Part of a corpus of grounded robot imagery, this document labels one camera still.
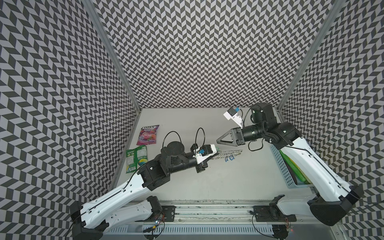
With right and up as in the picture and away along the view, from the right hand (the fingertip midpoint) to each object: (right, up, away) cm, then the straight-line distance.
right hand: (220, 144), depth 58 cm
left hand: (-2, -4, +1) cm, 4 cm away
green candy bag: (-46, -12, +32) cm, 57 cm away
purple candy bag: (-43, 0, +40) cm, 59 cm away
